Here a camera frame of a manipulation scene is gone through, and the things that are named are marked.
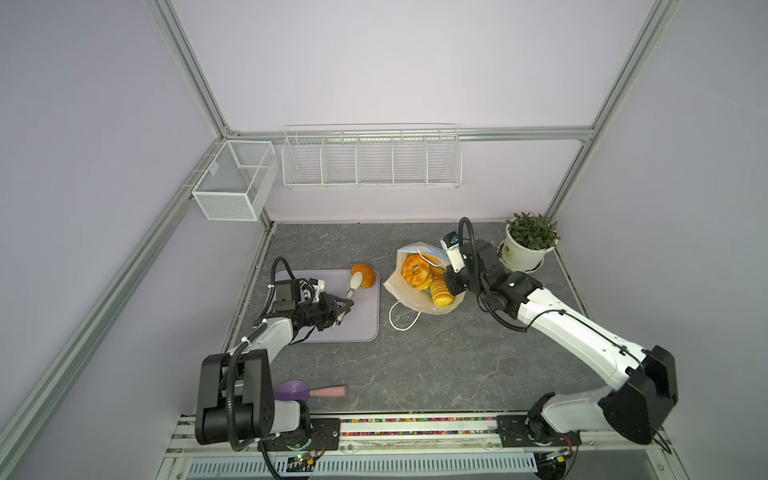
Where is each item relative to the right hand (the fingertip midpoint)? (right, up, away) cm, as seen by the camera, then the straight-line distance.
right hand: (450, 268), depth 80 cm
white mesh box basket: (-68, +27, +19) cm, 76 cm away
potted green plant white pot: (+27, +8, +14) cm, 31 cm away
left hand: (-27, -12, +5) cm, 30 cm away
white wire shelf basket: (-23, +36, +19) cm, 47 cm away
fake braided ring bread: (-8, -2, +15) cm, 18 cm away
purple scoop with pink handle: (-41, -32, -3) cm, 52 cm away
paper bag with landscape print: (-11, -8, +13) cm, 19 cm away
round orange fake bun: (-24, -3, +20) cm, 31 cm away
